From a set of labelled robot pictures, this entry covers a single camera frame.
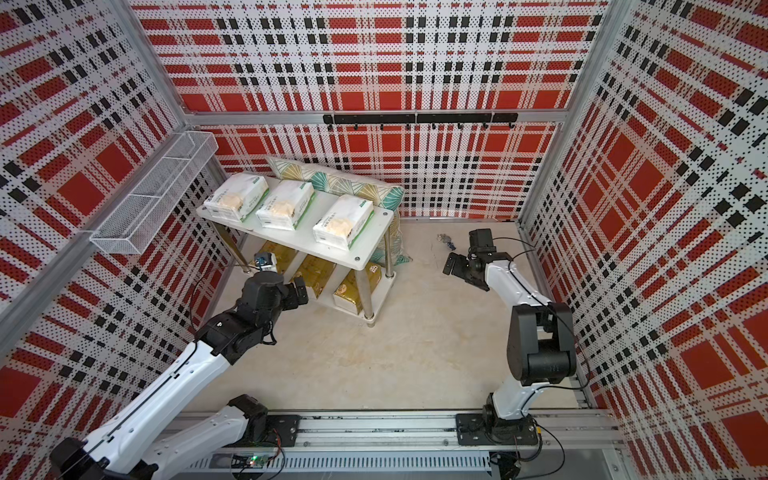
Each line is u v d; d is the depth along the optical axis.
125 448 0.39
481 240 0.73
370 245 0.69
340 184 0.81
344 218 0.66
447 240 1.12
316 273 0.89
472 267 0.68
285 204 0.70
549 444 0.72
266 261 0.65
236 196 0.72
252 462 0.69
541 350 0.46
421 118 0.89
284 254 0.97
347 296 0.84
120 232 0.68
